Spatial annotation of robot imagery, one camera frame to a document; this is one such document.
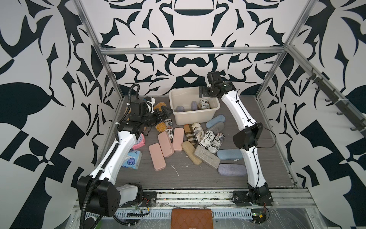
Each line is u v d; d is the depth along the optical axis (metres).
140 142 0.91
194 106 1.08
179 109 1.09
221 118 1.01
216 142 0.91
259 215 0.71
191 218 0.67
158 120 0.67
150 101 0.71
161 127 0.96
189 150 0.87
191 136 0.94
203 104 1.05
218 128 0.97
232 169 0.81
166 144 0.89
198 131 0.96
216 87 0.65
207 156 0.83
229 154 0.86
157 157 0.87
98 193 0.39
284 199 0.76
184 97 1.09
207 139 0.89
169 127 0.97
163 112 0.68
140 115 0.59
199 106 1.11
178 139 0.94
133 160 0.83
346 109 0.55
